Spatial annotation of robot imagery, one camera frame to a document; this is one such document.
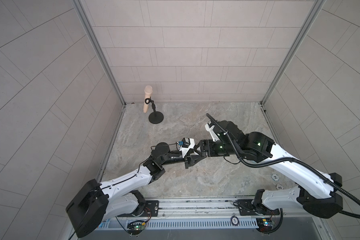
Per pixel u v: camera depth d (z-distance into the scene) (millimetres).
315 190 390
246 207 719
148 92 872
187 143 557
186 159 598
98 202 389
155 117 1067
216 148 538
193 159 606
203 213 708
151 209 703
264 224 681
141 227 653
